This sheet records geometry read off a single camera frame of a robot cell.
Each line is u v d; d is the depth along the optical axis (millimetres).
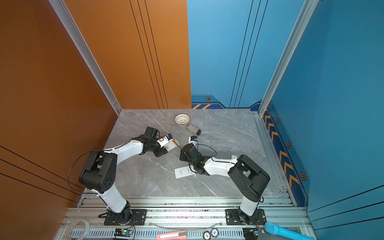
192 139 802
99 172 477
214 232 696
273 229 669
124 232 708
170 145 960
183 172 874
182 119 1122
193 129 1054
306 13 713
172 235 687
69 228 698
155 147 821
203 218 744
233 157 940
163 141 852
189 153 682
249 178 465
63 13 710
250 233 700
